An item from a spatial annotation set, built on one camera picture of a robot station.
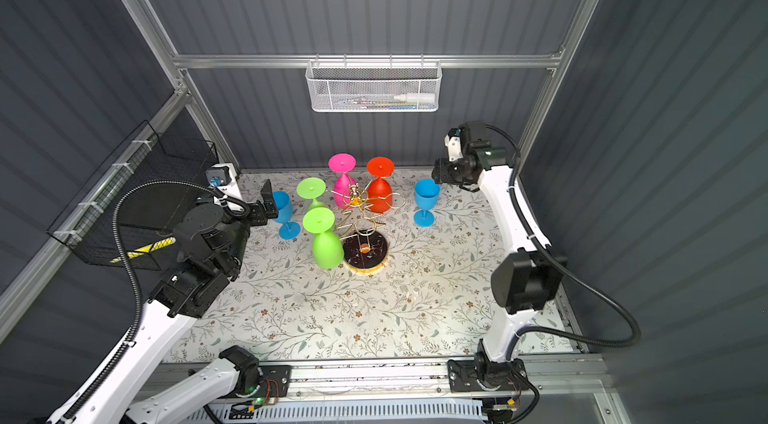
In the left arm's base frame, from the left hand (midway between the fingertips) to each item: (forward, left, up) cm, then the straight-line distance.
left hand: (243, 185), depth 63 cm
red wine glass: (+4, -29, -9) cm, 31 cm away
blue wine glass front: (+19, -45, -27) cm, 56 cm away
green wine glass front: (-5, -16, -18) cm, 24 cm away
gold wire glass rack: (+5, -24, -37) cm, 45 cm away
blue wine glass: (+15, +2, -39) cm, 41 cm away
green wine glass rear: (+7, -12, -10) cm, 17 cm away
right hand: (+14, -48, -13) cm, 52 cm away
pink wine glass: (+17, -19, -10) cm, 27 cm away
